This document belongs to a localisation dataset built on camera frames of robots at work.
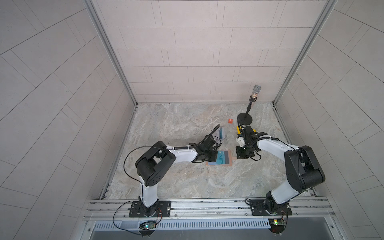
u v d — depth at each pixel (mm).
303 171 450
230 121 1047
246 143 707
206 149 711
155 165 468
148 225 642
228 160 869
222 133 913
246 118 1034
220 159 870
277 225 681
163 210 706
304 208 727
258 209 707
